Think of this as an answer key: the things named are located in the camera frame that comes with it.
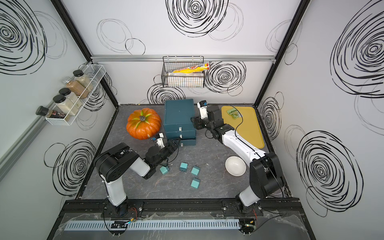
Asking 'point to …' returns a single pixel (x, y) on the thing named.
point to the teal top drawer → (176, 127)
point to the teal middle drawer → (183, 135)
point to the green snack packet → (234, 113)
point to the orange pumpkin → (143, 124)
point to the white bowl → (235, 165)
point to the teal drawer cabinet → (179, 121)
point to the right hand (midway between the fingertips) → (195, 117)
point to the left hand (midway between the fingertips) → (179, 141)
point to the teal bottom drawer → (187, 142)
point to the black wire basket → (189, 80)
